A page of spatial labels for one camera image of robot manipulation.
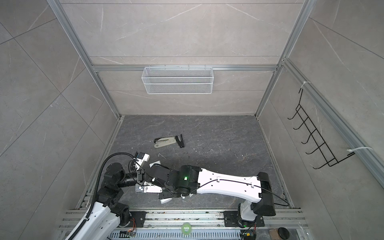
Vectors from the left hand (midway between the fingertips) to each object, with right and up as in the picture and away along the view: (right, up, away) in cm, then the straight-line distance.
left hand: (160, 174), depth 66 cm
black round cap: (+57, -28, +2) cm, 64 cm away
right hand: (0, -2, -1) cm, 3 cm away
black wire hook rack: (+70, +29, +12) cm, 77 cm away
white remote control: (+2, -10, -4) cm, 11 cm away
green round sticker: (+11, -28, +6) cm, 31 cm away
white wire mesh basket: (+4, +54, +34) cm, 64 cm away
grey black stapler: (-6, +12, +35) cm, 37 cm away
